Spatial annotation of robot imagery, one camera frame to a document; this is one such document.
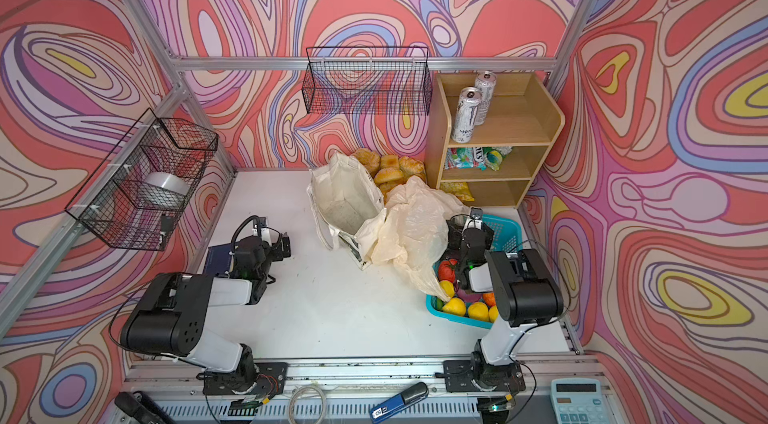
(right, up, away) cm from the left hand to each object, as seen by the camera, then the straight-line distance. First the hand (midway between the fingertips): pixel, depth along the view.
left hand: (273, 232), depth 94 cm
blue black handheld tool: (+40, -35, -27) cm, 60 cm away
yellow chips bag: (+63, +14, +14) cm, 66 cm away
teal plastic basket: (+74, 0, -3) cm, 74 cm away
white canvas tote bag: (+22, +9, +14) cm, 28 cm away
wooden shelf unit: (+65, +29, -12) cm, 72 cm away
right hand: (+63, +2, +2) cm, 64 cm away
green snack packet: (+68, +24, +2) cm, 72 cm away
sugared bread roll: (+30, +25, +17) cm, 43 cm away
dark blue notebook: (-18, -9, +1) cm, 20 cm away
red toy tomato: (+54, -10, -8) cm, 55 cm away
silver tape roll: (-17, +13, -24) cm, 32 cm away
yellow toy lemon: (+55, -19, -13) cm, 60 cm away
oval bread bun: (+37, +18, +14) cm, 43 cm away
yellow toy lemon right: (+61, -20, -14) cm, 66 cm away
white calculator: (+81, -37, -25) cm, 93 cm away
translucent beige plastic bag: (+45, 0, -8) cm, 45 cm away
